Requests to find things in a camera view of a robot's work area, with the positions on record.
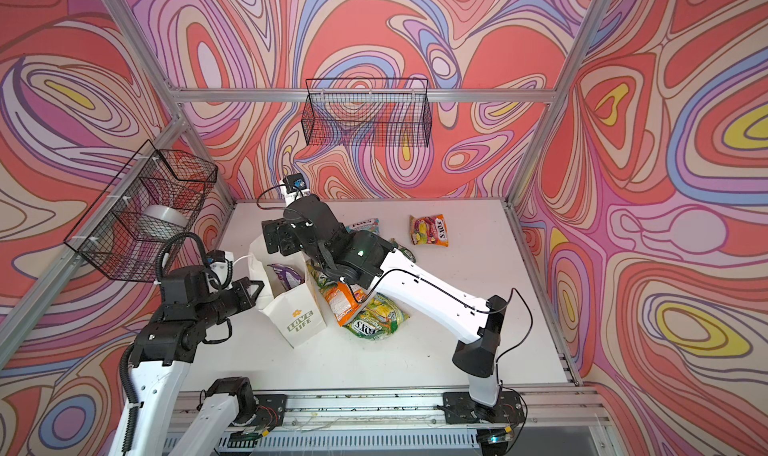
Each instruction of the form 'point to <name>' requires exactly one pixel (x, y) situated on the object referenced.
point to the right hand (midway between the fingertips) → (289, 226)
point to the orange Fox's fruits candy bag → (429, 230)
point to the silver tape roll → (168, 213)
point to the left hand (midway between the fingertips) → (266, 282)
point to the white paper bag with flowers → (298, 313)
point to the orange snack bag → (343, 301)
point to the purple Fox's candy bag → (287, 275)
